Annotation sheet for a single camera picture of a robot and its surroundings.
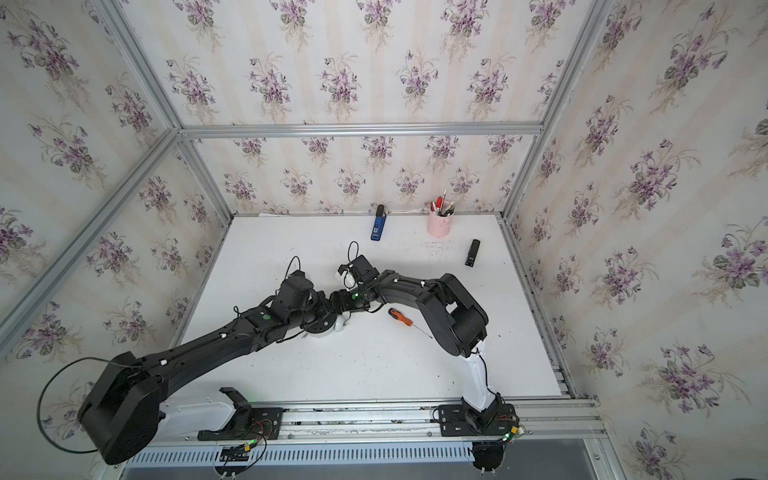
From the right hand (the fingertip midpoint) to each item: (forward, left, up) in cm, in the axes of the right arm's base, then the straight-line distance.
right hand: (341, 314), depth 91 cm
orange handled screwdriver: (-1, -20, -1) cm, 20 cm away
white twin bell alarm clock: (-5, +3, +3) cm, 6 cm away
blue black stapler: (+39, -11, +1) cm, 40 cm away
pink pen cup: (+35, -33, +3) cm, 48 cm away
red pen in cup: (+42, -33, +9) cm, 54 cm away
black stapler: (+23, -44, +1) cm, 50 cm away
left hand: (-1, -1, +9) cm, 9 cm away
